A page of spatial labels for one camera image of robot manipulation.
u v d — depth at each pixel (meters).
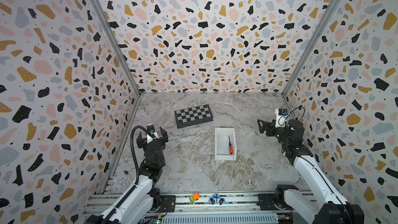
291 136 0.62
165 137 0.75
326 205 0.42
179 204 0.75
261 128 0.75
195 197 0.73
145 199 0.59
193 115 1.03
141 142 0.70
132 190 0.50
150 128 0.67
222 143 0.94
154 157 0.59
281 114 0.70
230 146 0.92
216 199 0.74
